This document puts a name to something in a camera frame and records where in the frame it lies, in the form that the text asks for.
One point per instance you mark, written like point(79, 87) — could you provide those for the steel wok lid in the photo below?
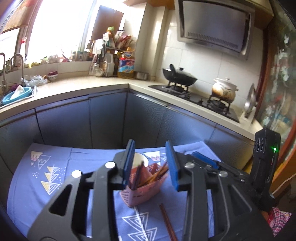
point(251, 102)

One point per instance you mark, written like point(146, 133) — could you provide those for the blue plastic basin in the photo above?
point(19, 93)

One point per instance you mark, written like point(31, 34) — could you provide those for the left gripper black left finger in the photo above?
point(83, 208)

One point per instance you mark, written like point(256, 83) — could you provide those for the brown wooden chopstick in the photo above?
point(137, 176)
point(169, 227)
point(157, 174)
point(159, 177)

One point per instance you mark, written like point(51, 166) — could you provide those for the black gas stove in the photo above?
point(212, 103)

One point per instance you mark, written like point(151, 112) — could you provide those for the pink checkered cloth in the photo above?
point(277, 219)

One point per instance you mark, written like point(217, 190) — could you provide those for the pink plastic utensil holder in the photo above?
point(151, 179)

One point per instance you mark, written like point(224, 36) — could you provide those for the steel range hood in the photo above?
point(226, 26)

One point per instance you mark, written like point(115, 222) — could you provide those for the steel kitchen faucet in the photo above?
point(12, 65)

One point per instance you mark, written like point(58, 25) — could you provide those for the black wok with lid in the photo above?
point(178, 76)

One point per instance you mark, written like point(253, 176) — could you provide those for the white ceramic clay pot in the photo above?
point(224, 90)

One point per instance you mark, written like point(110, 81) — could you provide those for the yellow cooking oil bottle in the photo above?
point(126, 64)

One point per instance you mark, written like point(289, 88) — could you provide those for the spice rack with packets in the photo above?
point(115, 42)

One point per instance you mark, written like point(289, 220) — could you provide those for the blue patterned tablecloth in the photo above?
point(44, 169)

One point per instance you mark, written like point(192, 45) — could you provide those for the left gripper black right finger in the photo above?
point(205, 223)

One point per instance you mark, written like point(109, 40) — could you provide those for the blue grey kitchen cabinets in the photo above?
point(108, 121)

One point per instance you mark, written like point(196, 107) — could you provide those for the white plastic jug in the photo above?
point(109, 64)

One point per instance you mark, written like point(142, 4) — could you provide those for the patterned roller blind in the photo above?
point(18, 14)

